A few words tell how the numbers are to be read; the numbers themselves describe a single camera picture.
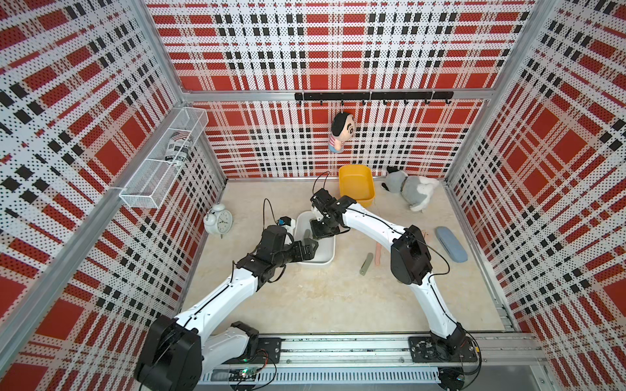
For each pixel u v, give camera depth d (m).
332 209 0.70
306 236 0.99
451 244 0.96
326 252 1.01
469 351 0.73
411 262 0.58
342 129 0.91
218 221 0.94
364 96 0.88
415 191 1.04
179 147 0.75
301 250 0.73
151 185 0.93
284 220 0.75
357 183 1.23
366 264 0.93
